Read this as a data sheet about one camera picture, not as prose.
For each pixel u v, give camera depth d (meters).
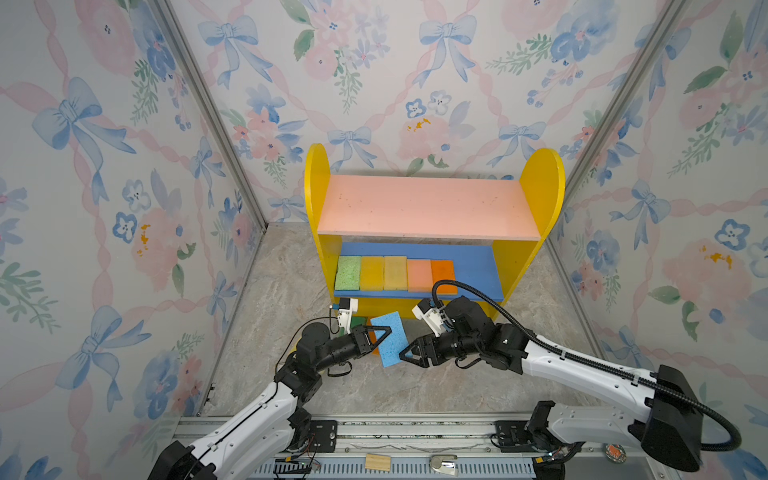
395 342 0.72
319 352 0.64
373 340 0.71
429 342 0.64
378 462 0.71
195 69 0.78
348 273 0.86
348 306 0.72
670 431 0.39
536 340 0.52
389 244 1.14
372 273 0.86
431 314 0.69
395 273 0.86
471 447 0.73
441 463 0.69
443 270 0.87
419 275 0.86
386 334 0.72
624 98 0.82
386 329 0.73
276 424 0.53
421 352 0.63
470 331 0.58
